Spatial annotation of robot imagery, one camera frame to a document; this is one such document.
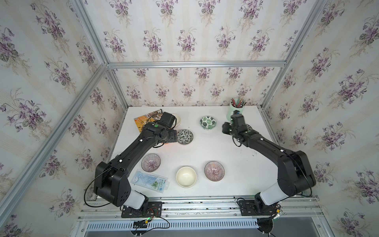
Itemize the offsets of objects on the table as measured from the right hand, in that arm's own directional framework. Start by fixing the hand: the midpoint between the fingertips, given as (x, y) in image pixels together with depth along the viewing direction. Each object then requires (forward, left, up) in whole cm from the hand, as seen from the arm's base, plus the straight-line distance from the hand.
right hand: (225, 125), depth 92 cm
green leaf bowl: (+11, +10, -11) cm, 19 cm away
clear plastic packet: (-31, +45, -12) cm, 56 cm away
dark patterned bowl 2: (-1, +26, -12) cm, 29 cm away
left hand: (-12, +33, +2) cm, 35 cm away
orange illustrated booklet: (+12, +59, -10) cm, 61 cm away
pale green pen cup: (+19, -9, +1) cm, 21 cm away
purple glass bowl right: (-25, +8, -12) cm, 29 cm away
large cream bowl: (-28, +24, -11) cm, 39 cm away
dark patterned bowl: (+6, -18, -8) cm, 21 cm away
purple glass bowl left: (-20, +46, -11) cm, 52 cm away
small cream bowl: (+11, +31, -8) cm, 34 cm away
